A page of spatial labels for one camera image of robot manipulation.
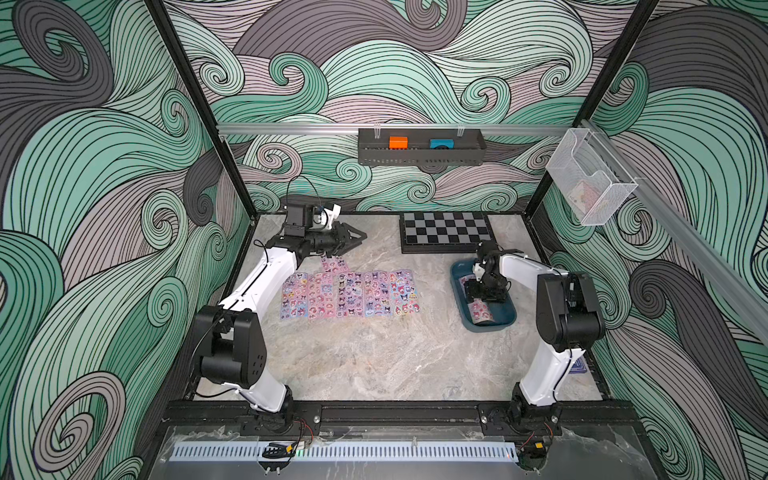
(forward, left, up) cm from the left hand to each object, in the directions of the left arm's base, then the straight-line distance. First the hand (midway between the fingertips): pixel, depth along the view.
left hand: (364, 235), depth 79 cm
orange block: (+32, -10, +9) cm, 34 cm away
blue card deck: (-27, -59, -23) cm, 69 cm away
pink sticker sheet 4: (-3, -4, -26) cm, 27 cm away
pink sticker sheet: (-6, +23, -25) cm, 35 cm away
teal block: (+34, -24, +8) cm, 42 cm away
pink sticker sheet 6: (+8, +11, -25) cm, 29 cm away
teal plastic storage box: (-11, -43, -23) cm, 50 cm away
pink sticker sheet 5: (-5, -13, -25) cm, 29 cm away
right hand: (-6, -39, -26) cm, 47 cm away
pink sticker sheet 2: (-4, +14, -25) cm, 29 cm away
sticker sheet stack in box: (-11, -36, -23) cm, 44 cm away
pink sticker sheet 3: (-5, +5, -25) cm, 26 cm away
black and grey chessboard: (+21, -29, -22) cm, 42 cm away
